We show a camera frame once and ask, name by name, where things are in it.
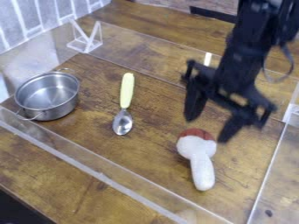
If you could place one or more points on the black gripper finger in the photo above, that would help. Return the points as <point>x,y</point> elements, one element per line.
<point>193,102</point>
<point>233,124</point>

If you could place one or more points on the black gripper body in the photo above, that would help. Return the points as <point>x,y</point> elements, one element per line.
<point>244,102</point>

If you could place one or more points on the white red plush mushroom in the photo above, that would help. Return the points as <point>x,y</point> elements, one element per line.
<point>196,146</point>

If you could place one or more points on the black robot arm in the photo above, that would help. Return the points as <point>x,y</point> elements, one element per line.
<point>267,23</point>

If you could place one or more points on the silver metal pot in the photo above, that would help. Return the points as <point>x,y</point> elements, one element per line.
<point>46,97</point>

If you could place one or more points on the clear acrylic triangular stand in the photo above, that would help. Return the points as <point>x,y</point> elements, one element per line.
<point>85,43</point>

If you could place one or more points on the yellow handled metal spoon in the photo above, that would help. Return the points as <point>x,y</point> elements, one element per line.
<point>122,121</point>

